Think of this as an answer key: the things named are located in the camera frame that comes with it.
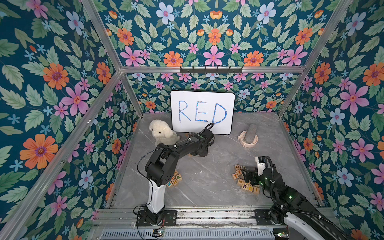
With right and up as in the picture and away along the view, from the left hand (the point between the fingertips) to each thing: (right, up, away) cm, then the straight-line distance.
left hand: (203, 152), depth 95 cm
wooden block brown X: (-16, -11, -8) cm, 21 cm away
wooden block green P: (-14, -12, -11) cm, 22 cm away
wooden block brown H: (-16, -15, -12) cm, 25 cm away
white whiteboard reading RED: (-7, +27, +1) cm, 28 cm away
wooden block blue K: (-19, -15, -13) cm, 28 cm away
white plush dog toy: (-24, +13, -9) cm, 29 cm away
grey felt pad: (+33, +12, +6) cm, 36 cm away
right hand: (+26, -6, -15) cm, 30 cm away
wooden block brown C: (+20, -7, -7) cm, 23 cm away
